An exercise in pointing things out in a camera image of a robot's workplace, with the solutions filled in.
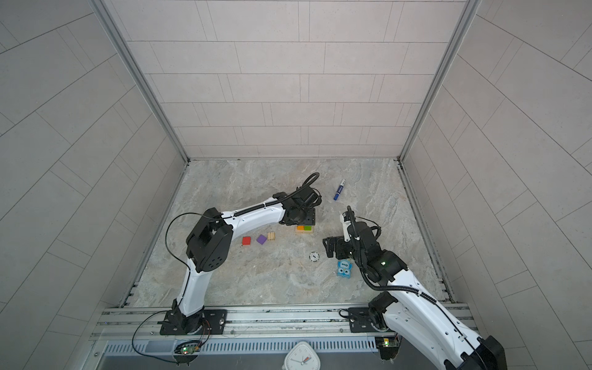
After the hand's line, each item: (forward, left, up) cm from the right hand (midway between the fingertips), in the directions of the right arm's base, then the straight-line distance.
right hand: (333, 240), depth 79 cm
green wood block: (+10, +8, -8) cm, 15 cm away
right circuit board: (-30, -13, -12) cm, 34 cm away
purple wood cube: (+7, +27, -9) cm, 29 cm away
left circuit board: (-26, +45, -6) cm, 52 cm away
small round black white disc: (-1, +7, -9) cm, 12 cm away
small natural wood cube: (+7, +23, -8) cm, 26 cm away
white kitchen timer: (-30, +13, -8) cm, 34 cm away
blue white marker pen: (+29, -8, -9) cm, 31 cm away
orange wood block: (+10, +11, -8) cm, 17 cm away
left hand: (+13, +5, -6) cm, 15 cm away
